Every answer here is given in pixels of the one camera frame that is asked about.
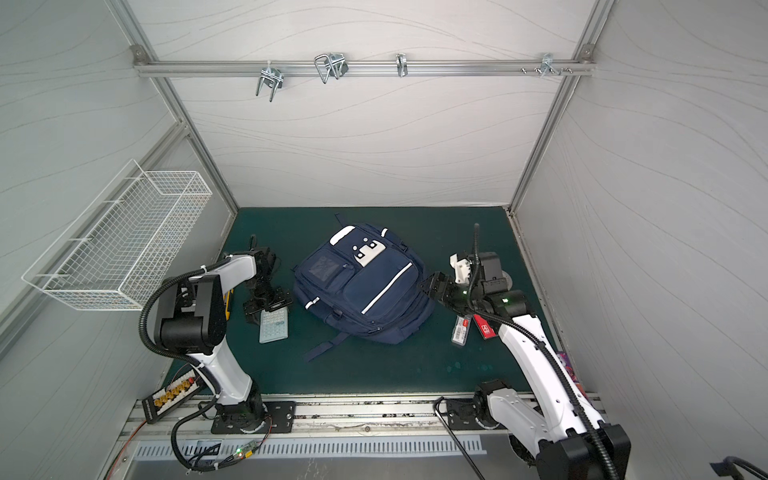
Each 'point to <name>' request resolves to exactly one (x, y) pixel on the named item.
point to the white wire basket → (114, 256)
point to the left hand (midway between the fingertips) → (281, 309)
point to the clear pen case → (460, 329)
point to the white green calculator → (274, 325)
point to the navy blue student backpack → (363, 281)
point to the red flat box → (484, 328)
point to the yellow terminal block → (182, 387)
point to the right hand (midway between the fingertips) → (434, 284)
